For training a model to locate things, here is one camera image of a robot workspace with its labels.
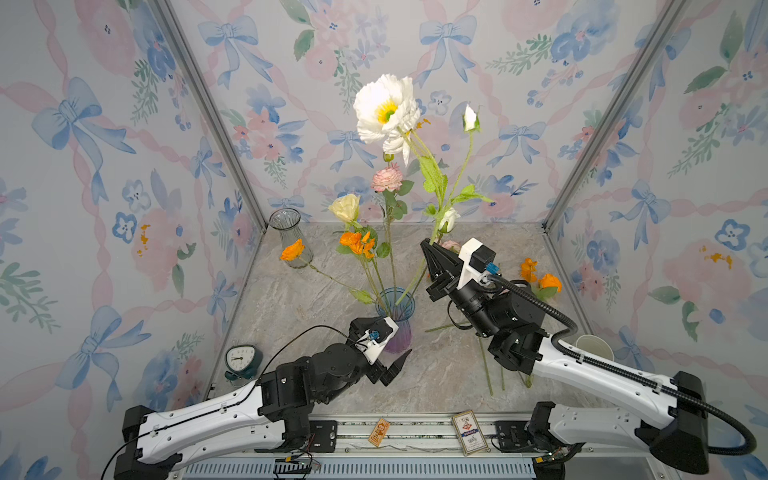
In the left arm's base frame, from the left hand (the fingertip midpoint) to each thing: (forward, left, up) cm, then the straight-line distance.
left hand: (394, 333), depth 65 cm
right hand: (+9, -6, +19) cm, 22 cm away
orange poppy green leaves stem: (+27, -50, -21) cm, 61 cm away
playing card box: (-15, -19, -23) cm, 34 cm away
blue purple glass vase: (+9, -1, -4) cm, 10 cm away
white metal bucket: (+4, -53, -15) cm, 55 cm away
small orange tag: (-14, +3, -24) cm, 28 cm away
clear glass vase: (+42, +35, -8) cm, 55 cm away
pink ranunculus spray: (+42, -21, -19) cm, 51 cm away
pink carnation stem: (0, -26, -24) cm, 36 cm away
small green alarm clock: (+1, +41, -21) cm, 46 cm away
